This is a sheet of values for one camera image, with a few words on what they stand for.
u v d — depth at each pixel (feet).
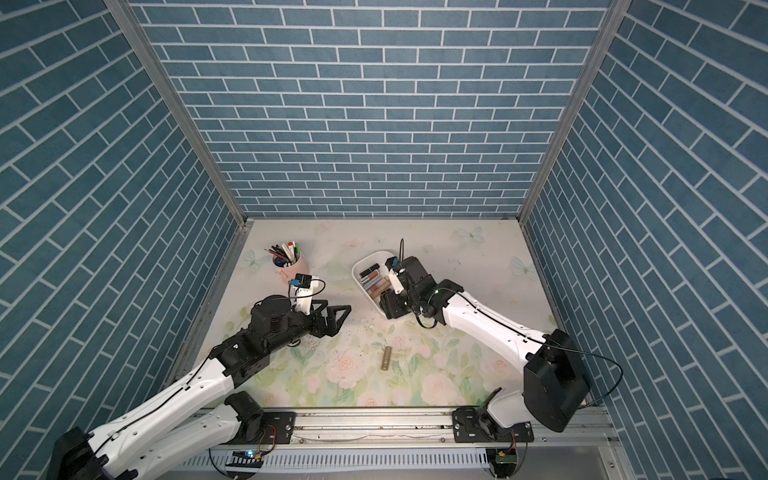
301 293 2.18
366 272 3.35
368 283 3.27
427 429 2.47
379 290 3.24
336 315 2.23
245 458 2.37
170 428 1.54
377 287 3.25
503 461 2.38
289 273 3.06
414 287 2.03
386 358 2.77
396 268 2.03
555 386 1.37
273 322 1.84
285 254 3.16
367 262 3.35
